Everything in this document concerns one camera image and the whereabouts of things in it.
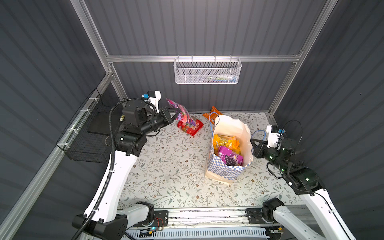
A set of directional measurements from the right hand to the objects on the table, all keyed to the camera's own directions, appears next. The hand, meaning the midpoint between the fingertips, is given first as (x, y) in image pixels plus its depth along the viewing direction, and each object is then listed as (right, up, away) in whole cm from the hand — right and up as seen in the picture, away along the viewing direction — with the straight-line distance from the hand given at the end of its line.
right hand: (253, 141), depth 67 cm
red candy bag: (-30, +5, +38) cm, 49 cm away
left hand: (-32, +13, -6) cm, 35 cm away
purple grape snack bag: (-8, -9, +10) cm, 16 cm away
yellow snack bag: (-7, -2, +15) cm, 17 cm away
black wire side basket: (-79, +1, +5) cm, 79 cm away
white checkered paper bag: (-4, +7, +17) cm, 19 cm away
